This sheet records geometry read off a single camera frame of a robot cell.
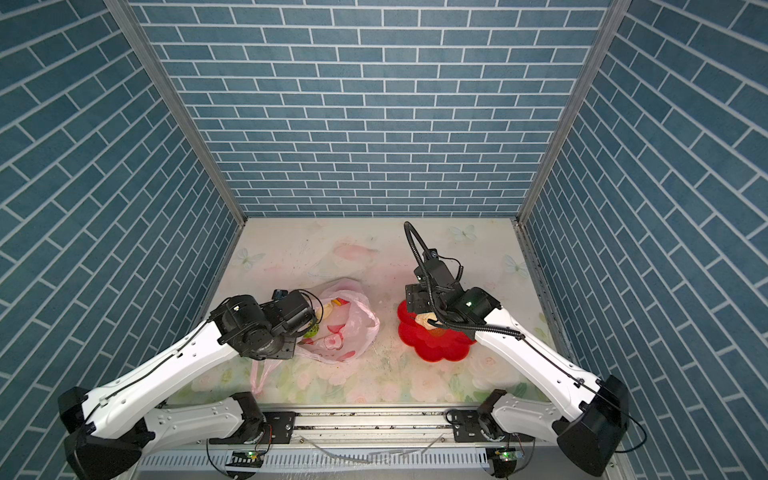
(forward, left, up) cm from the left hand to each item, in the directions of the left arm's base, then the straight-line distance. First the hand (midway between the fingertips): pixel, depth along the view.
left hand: (286, 349), depth 71 cm
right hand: (+14, -32, +5) cm, 35 cm away
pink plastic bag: (+12, -12, -13) cm, 21 cm away
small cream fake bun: (+13, -35, -11) cm, 39 cm away
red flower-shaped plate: (+6, -37, -15) cm, 41 cm away
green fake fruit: (-2, -9, +15) cm, 18 cm away
